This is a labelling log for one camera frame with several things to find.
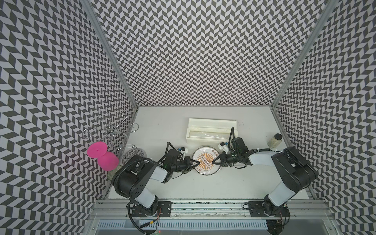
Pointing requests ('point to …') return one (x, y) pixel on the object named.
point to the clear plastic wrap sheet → (205, 155)
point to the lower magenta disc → (108, 161)
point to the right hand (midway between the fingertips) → (214, 165)
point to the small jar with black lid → (275, 141)
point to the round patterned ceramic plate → (205, 155)
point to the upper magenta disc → (96, 149)
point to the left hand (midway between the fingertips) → (199, 165)
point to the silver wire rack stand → (114, 131)
